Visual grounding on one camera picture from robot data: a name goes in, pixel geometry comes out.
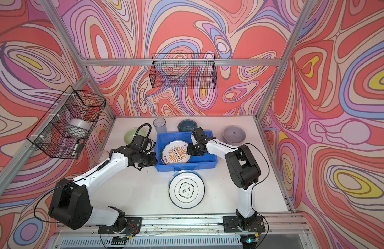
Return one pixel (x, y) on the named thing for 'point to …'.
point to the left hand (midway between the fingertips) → (159, 160)
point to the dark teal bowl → (187, 125)
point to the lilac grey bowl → (234, 135)
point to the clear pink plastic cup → (101, 156)
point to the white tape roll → (79, 127)
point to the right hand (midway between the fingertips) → (189, 155)
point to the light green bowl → (129, 134)
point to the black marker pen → (76, 147)
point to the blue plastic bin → (206, 163)
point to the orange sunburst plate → (175, 152)
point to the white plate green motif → (186, 189)
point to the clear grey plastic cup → (160, 125)
